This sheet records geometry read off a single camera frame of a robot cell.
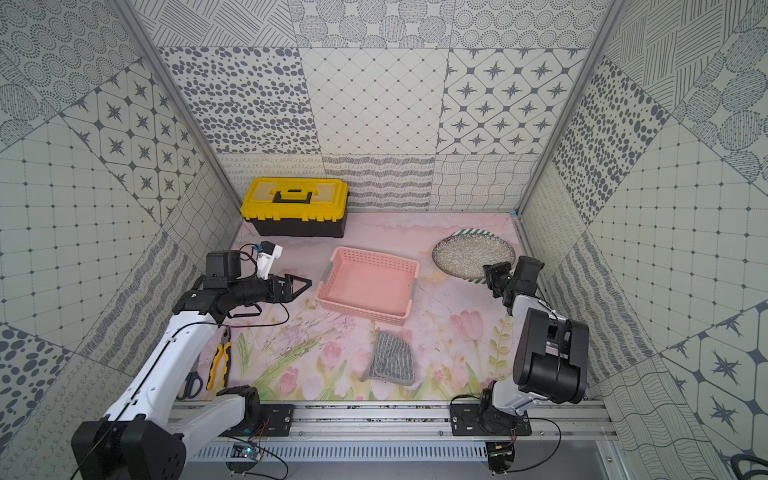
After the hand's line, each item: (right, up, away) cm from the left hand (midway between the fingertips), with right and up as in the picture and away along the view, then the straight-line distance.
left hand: (295, 277), depth 77 cm
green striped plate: (+57, +13, +37) cm, 69 cm away
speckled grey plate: (+50, +4, +24) cm, 56 cm away
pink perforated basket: (+17, -6, +24) cm, 30 cm away
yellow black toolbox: (-4, +20, +24) cm, 32 cm away
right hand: (+55, +1, +16) cm, 57 cm away
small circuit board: (-10, -42, -7) cm, 44 cm away
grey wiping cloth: (+25, -23, +3) cm, 35 cm away
